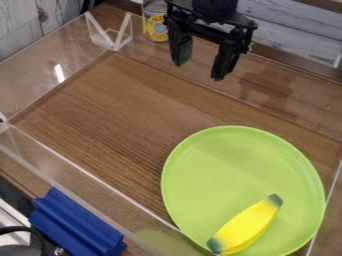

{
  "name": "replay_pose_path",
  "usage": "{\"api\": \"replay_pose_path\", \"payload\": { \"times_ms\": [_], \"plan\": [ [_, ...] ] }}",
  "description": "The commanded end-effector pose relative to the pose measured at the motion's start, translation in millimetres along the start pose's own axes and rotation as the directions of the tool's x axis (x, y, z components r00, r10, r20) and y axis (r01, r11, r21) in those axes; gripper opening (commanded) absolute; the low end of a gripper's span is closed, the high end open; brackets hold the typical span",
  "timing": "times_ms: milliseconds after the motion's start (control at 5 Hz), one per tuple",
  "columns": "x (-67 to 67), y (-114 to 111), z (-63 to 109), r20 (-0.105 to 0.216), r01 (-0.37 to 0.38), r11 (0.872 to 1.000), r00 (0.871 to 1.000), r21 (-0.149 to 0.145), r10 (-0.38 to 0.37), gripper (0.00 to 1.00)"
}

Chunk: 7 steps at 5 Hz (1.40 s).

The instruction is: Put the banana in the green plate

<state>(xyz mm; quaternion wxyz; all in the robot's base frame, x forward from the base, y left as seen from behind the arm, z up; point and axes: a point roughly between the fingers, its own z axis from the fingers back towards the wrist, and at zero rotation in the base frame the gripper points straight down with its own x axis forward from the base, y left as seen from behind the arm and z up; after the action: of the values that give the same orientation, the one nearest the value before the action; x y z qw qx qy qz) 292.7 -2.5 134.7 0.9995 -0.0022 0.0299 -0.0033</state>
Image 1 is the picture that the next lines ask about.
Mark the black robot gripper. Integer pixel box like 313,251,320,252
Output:
166,0,258,81

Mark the green plastic plate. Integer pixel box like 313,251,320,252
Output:
161,126,327,256

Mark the yellow toy banana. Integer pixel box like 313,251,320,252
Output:
208,194,284,255

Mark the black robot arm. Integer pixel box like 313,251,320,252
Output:
165,0,258,81

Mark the yellow labelled tin can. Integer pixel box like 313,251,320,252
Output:
142,0,169,43

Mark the blue plastic block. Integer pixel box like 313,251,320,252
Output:
30,187,127,256

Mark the clear acrylic corner bracket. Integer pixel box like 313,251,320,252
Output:
86,12,133,52

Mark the clear acrylic enclosure wall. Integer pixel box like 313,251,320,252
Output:
0,7,342,256

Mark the black cable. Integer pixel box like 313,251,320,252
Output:
0,225,46,256

